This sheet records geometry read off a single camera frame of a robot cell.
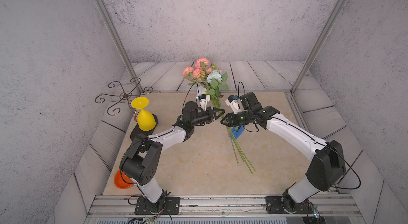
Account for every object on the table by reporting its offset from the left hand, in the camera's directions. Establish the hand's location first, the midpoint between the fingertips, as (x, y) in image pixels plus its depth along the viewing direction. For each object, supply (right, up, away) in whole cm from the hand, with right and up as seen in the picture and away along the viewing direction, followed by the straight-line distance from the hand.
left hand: (227, 113), depth 79 cm
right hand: (-2, -4, +1) cm, 5 cm away
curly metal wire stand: (-48, +8, -2) cm, 49 cm away
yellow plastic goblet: (-39, -3, -2) cm, 39 cm away
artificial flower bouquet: (-13, +20, +6) cm, 25 cm away
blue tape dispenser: (+8, -12, +17) cm, 22 cm away
